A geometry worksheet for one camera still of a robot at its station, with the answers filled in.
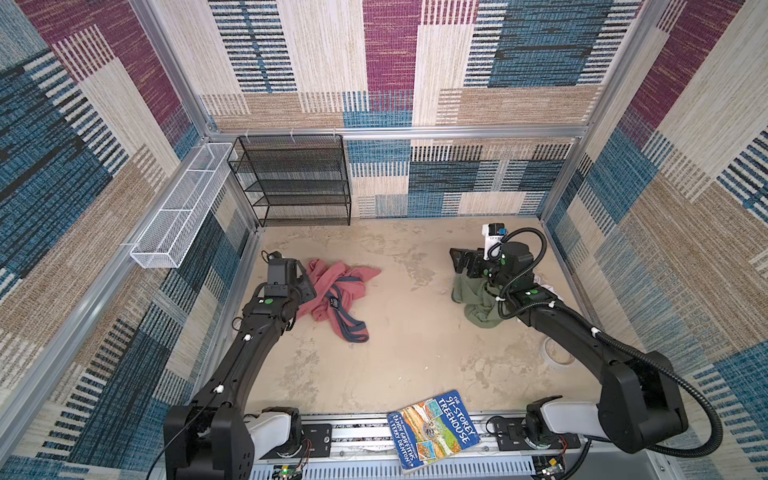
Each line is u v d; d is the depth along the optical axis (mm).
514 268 639
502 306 649
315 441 732
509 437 730
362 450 729
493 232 727
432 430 729
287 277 641
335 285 935
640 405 415
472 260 746
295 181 1103
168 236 714
